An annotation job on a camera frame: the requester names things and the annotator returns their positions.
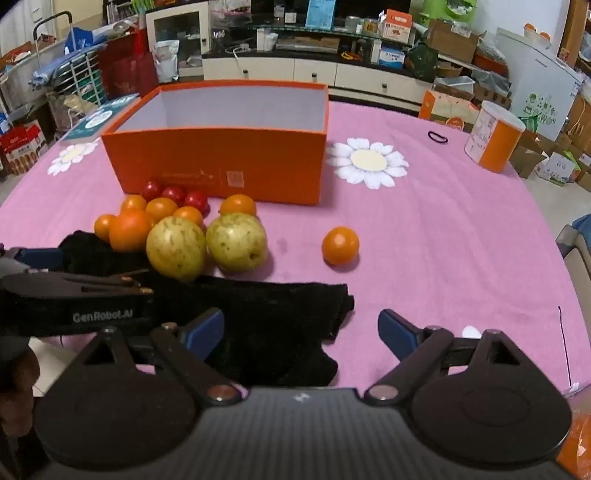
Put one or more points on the white fridge with green print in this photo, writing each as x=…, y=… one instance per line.
x=540, y=83

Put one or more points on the black fuzzy cloth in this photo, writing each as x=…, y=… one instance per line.
x=268, y=318

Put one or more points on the clear plastic bin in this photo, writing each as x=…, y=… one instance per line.
x=455, y=85

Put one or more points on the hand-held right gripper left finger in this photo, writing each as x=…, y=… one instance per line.
x=203, y=332

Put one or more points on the large orange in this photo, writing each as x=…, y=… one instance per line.
x=130, y=230

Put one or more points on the black television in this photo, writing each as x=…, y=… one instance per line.
x=369, y=4

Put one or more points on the red tomato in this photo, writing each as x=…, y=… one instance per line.
x=173, y=194
x=196, y=201
x=151, y=190

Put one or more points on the dark green gift bag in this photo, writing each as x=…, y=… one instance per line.
x=422, y=62

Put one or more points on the silver pouch bag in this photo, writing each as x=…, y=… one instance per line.
x=167, y=62

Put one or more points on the teal book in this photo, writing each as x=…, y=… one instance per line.
x=99, y=120

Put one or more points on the yellow-green pear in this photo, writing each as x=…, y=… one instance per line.
x=175, y=249
x=236, y=242

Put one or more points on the white glass-door cabinet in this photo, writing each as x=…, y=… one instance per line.
x=178, y=27

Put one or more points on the blue standing card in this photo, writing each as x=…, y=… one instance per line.
x=321, y=14

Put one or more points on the blue cloth bag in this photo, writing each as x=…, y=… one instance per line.
x=81, y=39

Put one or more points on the red snack boxes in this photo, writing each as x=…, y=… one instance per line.
x=23, y=147

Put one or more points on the blue and white box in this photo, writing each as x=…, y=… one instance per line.
x=392, y=57

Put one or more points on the green stacked plastic bins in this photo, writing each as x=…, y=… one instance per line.
x=443, y=9

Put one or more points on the orange and white small box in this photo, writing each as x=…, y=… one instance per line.
x=395, y=27

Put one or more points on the wooden shelf unit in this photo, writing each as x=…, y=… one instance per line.
x=570, y=27

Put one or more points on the orange lidded white container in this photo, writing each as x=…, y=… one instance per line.
x=538, y=34

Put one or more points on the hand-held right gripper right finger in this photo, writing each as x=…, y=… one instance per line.
x=397, y=334

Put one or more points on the white and black TV stand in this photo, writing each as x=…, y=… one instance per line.
x=314, y=74

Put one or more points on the brown cardboard box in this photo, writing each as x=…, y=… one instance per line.
x=455, y=41

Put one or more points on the yellow and orange rings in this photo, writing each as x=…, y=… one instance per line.
x=344, y=56

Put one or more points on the orange and white canister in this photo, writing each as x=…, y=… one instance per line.
x=494, y=138

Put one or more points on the bookshelf with books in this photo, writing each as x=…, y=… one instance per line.
x=124, y=9

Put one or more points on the silver media player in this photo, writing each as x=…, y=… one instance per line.
x=307, y=44

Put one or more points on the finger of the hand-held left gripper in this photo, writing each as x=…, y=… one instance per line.
x=41, y=258
x=106, y=284

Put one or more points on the orange flat object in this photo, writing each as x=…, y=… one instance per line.
x=579, y=447

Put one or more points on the red gift bag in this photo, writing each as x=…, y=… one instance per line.
x=127, y=69

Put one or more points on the orange cardboard box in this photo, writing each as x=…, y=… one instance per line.
x=207, y=157

